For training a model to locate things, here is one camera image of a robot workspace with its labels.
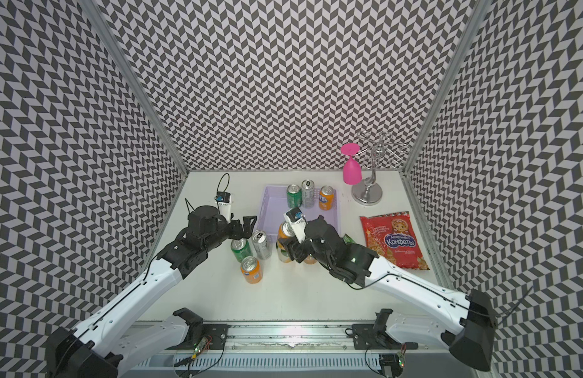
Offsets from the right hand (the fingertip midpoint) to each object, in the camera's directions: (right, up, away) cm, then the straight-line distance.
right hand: (291, 237), depth 71 cm
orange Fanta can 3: (-1, +3, -4) cm, 5 cm away
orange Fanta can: (+14, +11, +28) cm, 33 cm away
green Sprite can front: (-18, -6, +11) cm, 22 cm away
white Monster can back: (+5, +14, +25) cm, 29 cm away
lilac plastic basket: (-9, +8, +35) cm, 37 cm away
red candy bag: (+38, -4, +20) cm, 43 cm away
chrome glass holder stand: (+34, +14, +37) cm, 52 cm away
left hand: (-16, +5, +7) cm, 18 cm away
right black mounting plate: (+24, -32, +3) cm, 40 cm away
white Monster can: (-11, -4, +10) cm, 15 cm away
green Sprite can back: (0, +12, +27) cm, 30 cm away
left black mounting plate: (-24, -31, +1) cm, 39 cm away
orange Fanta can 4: (+6, -3, -12) cm, 14 cm away
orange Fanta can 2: (-14, -11, +6) cm, 19 cm away
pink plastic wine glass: (+24, +23, +24) cm, 41 cm away
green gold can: (-3, -8, +12) cm, 15 cm away
